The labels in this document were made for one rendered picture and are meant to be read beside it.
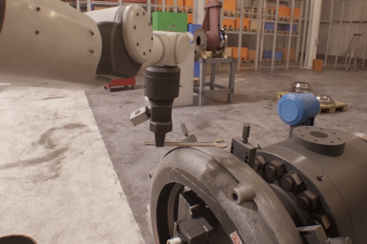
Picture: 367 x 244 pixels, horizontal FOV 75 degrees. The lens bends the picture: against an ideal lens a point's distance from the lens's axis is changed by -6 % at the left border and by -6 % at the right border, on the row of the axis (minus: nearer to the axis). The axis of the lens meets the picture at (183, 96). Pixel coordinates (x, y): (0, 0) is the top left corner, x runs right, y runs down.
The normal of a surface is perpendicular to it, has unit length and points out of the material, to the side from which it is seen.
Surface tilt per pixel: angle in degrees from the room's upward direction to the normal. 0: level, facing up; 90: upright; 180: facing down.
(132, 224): 0
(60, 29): 83
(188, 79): 90
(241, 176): 17
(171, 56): 104
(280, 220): 37
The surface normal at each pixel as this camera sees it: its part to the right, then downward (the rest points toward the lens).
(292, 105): -0.85, 0.11
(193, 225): 0.06, -0.95
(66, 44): 0.96, -0.04
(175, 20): 0.43, 0.22
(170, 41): 0.47, 0.02
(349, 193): 0.40, -0.52
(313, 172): 0.23, -0.81
